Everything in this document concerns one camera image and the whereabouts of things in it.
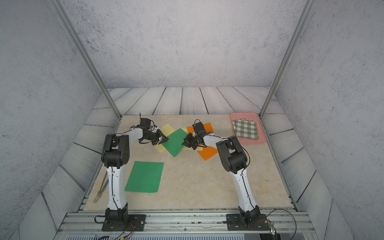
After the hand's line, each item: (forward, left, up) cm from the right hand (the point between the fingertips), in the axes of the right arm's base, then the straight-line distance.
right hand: (180, 142), depth 100 cm
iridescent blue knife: (-27, +41, -3) cm, 49 cm away
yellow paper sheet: (+16, +13, -7) cm, 22 cm away
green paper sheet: (+3, +5, -5) cm, 8 cm away
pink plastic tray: (+30, -54, -6) cm, 62 cm away
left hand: (+5, +8, -2) cm, 10 cm away
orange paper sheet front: (-5, -18, -4) cm, 19 cm away
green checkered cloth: (+15, -46, -4) cm, 49 cm away
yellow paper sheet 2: (-4, -12, 0) cm, 13 cm away
